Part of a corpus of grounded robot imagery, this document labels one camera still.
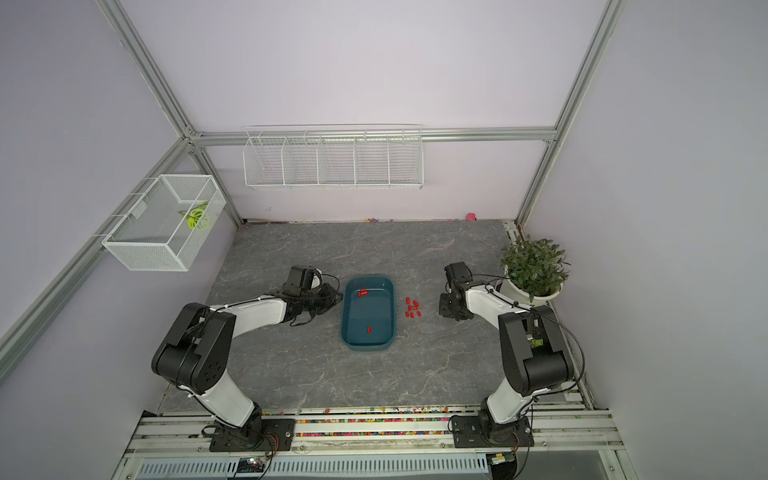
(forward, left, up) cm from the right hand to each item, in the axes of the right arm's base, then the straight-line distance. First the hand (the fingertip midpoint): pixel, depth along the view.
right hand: (449, 307), depth 95 cm
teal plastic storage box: (-2, +26, 0) cm, 26 cm away
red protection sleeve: (-1, +14, -2) cm, 14 cm away
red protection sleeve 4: (+6, +29, -1) cm, 29 cm away
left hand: (+2, +34, +3) cm, 34 cm away
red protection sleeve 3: (+4, +13, -2) cm, 14 cm away
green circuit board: (-41, +53, -2) cm, 67 cm away
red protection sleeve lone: (-7, +26, -1) cm, 27 cm away
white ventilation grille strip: (-41, +60, -2) cm, 73 cm away
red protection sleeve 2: (-1, +10, -2) cm, 10 cm away
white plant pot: (-1, -15, +12) cm, 20 cm away
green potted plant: (+3, -22, +19) cm, 29 cm away
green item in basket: (+13, +73, +29) cm, 79 cm away
